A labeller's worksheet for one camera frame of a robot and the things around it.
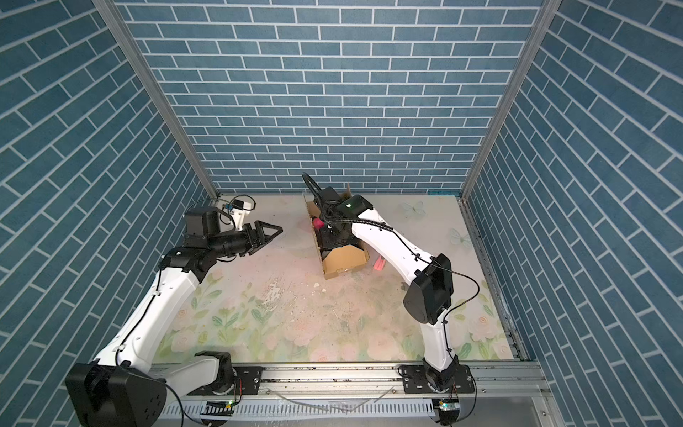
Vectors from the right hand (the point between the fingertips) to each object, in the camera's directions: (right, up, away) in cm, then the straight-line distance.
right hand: (327, 243), depth 82 cm
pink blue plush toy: (-1, +6, -14) cm, 15 cm away
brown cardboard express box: (+5, -3, -10) cm, 12 cm away
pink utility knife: (+18, -9, +14) cm, 25 cm away
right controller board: (+35, -46, -9) cm, 58 cm away
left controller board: (-29, -45, -10) cm, 54 cm away
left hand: (-13, +3, -9) cm, 16 cm away
